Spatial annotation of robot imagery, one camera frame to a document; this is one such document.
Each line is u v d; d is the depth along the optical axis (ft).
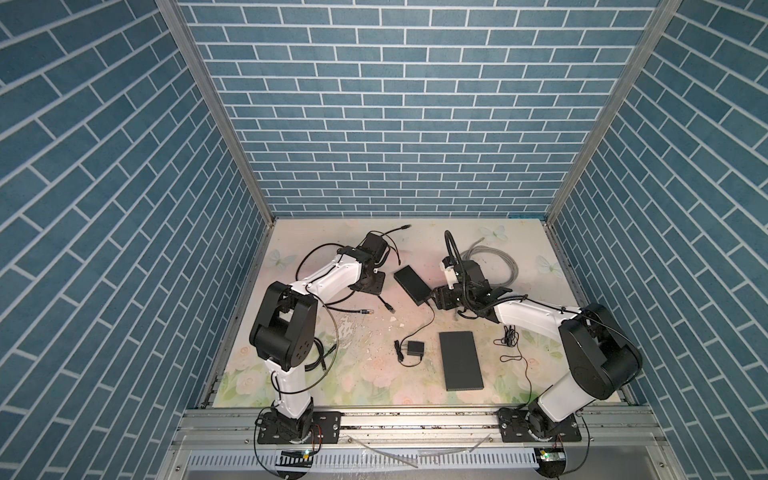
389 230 3.80
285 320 1.73
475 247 3.67
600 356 1.50
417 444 2.37
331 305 3.15
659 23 2.37
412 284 3.28
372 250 2.46
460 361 2.70
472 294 2.32
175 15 2.30
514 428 2.41
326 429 2.42
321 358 2.77
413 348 2.84
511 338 2.91
